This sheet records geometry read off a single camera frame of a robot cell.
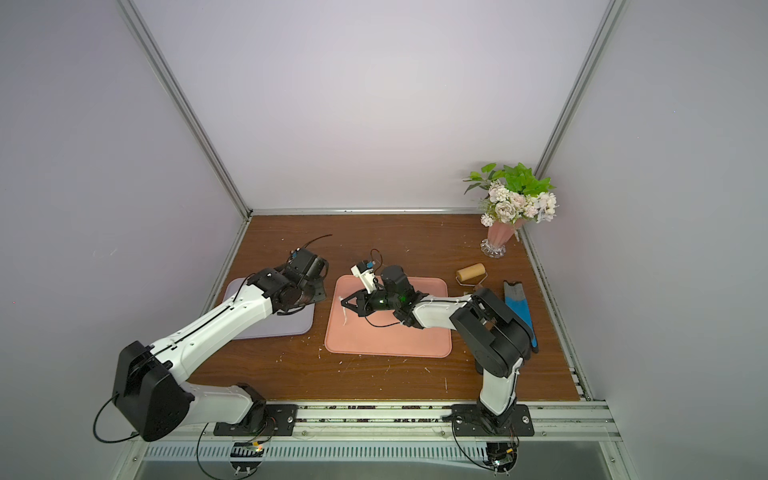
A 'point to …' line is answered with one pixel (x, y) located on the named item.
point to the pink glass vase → (499, 234)
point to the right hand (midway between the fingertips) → (342, 298)
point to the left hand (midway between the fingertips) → (324, 289)
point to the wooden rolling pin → (471, 272)
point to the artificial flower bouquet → (513, 194)
